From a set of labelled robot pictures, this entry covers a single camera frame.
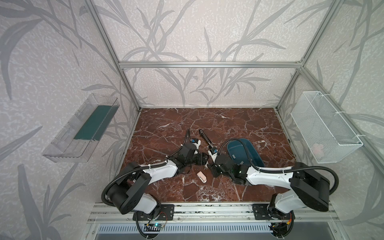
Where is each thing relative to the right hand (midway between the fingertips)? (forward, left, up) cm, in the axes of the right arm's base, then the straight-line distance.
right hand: (209, 159), depth 86 cm
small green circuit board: (-31, +27, -6) cm, 42 cm away
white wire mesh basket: (-1, -50, +27) cm, 57 cm away
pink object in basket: (-2, -53, +14) cm, 55 cm away
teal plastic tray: (+6, -20, -7) cm, 22 cm away
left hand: (+4, +1, +1) cm, 4 cm away
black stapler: (+14, 0, -5) cm, 15 cm away
